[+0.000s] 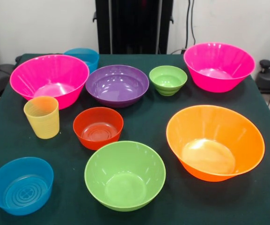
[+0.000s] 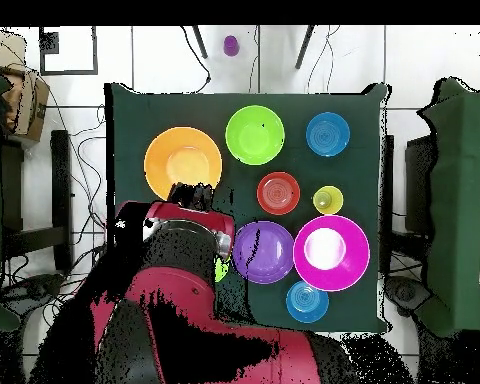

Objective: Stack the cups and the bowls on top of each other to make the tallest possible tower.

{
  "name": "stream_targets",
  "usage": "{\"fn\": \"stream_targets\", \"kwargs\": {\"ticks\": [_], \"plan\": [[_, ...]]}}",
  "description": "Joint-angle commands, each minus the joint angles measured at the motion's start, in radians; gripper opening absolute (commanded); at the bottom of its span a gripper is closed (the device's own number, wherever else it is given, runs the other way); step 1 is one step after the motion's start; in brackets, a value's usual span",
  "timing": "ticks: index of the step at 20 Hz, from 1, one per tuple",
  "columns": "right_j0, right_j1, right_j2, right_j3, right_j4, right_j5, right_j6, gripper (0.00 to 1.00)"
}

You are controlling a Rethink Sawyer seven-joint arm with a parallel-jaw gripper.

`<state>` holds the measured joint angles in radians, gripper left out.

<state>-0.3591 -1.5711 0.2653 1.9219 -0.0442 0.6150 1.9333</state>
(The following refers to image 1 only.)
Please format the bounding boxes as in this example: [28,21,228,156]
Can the red plastic bowl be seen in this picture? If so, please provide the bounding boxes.
[73,107,124,151]

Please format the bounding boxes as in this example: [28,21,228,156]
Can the small green bowl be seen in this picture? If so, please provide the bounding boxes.
[149,65,188,97]

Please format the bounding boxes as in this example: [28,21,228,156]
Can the black wall cable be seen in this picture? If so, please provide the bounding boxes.
[185,0,191,50]

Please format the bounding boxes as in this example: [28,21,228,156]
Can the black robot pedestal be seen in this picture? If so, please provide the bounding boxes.
[93,0,174,55]

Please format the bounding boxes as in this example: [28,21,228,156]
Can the dark green table cloth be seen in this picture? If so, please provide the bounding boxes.
[0,53,270,225]

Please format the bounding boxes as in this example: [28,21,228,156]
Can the blue plastic bowl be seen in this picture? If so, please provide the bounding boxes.
[0,157,54,216]
[63,48,100,74]

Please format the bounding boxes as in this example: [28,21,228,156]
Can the large green bowl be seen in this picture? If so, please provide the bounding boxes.
[84,140,167,212]

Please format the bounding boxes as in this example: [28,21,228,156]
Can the pink plastic bowl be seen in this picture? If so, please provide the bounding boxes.
[9,54,90,110]
[183,42,256,93]

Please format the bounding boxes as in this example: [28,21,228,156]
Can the purple plastic bowl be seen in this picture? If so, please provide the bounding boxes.
[85,65,150,108]

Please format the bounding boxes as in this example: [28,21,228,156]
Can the yellow plastic cup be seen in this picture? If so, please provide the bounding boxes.
[23,95,60,140]

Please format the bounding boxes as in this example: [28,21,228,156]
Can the orange plastic bowl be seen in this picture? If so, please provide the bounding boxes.
[166,105,265,182]

